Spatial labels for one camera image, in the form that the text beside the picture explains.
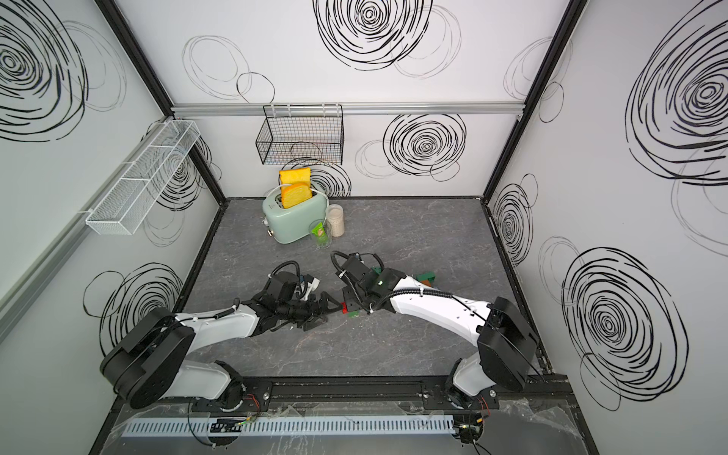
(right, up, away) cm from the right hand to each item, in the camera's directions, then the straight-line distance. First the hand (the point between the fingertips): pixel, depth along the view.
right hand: (351, 299), depth 80 cm
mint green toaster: (-23, +21, +19) cm, 37 cm away
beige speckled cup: (-8, +25, +22) cm, 34 cm away
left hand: (-5, -5, +2) cm, 8 cm away
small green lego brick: (0, -7, +8) cm, 11 cm away
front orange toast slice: (-20, +32, +14) cm, 40 cm away
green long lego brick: (+7, +10, -8) cm, 15 cm away
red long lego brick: (-1, +1, -10) cm, 11 cm away
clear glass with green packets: (-12, +18, +23) cm, 32 cm away
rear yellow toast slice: (-21, +38, +18) cm, 47 cm away
